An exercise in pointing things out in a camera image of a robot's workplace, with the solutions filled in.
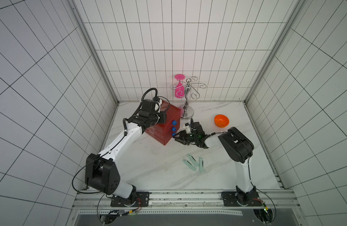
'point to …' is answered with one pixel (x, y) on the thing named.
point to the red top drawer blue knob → (174, 123)
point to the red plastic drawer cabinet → (165, 133)
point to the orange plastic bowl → (221, 121)
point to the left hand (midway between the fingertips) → (164, 119)
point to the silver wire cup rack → (188, 111)
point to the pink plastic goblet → (179, 89)
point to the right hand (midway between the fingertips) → (175, 133)
